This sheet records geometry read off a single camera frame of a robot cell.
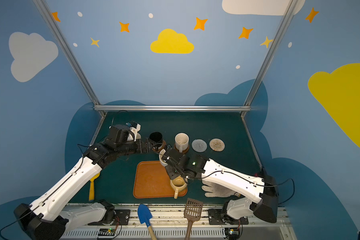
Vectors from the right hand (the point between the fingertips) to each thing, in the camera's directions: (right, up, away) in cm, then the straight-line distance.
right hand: (172, 165), depth 73 cm
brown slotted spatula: (+10, -25, +2) cm, 27 cm away
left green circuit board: (-33, -33, +1) cm, 47 cm away
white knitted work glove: (+24, -17, +11) cm, 32 cm away
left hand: (-12, +12, +1) cm, 17 cm away
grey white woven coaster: (+17, +6, +29) cm, 35 cm away
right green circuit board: (+30, -34, +1) cm, 45 cm away
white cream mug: (+5, +9, +29) cm, 30 cm away
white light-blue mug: (-5, +6, 0) cm, 8 cm away
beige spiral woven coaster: (+30, +7, +32) cm, 44 cm away
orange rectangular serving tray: (-13, -12, +14) cm, 22 cm away
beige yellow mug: (+3, -14, +13) cm, 19 cm away
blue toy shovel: (-15, -27, +3) cm, 31 cm away
